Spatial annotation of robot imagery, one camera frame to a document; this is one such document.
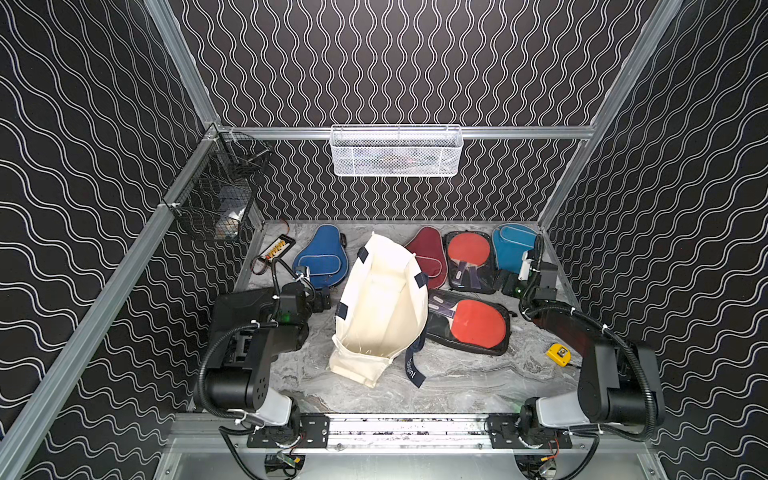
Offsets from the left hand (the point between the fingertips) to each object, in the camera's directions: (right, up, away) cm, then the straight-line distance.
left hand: (311, 283), depth 94 cm
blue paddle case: (+2, +8, +10) cm, 13 cm away
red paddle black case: (+52, -13, +1) cm, 53 cm away
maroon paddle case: (+40, +11, +17) cm, 44 cm away
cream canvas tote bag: (+22, -10, +1) cm, 24 cm away
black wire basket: (-29, +28, -2) cm, 41 cm away
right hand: (+63, +3, -1) cm, 63 cm away
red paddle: (+54, +7, +13) cm, 56 cm away
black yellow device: (-16, +11, +16) cm, 26 cm away
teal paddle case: (+70, +14, +16) cm, 73 cm away
